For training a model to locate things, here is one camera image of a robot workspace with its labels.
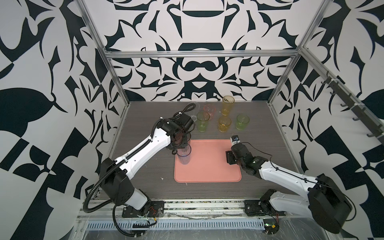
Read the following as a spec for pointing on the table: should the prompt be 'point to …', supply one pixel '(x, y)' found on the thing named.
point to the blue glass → (184, 154)
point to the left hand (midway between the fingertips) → (181, 141)
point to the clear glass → (194, 109)
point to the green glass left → (202, 118)
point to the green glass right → (242, 120)
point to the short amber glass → (224, 123)
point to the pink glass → (211, 109)
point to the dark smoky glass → (186, 137)
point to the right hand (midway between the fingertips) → (231, 151)
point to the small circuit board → (271, 226)
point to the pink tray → (208, 163)
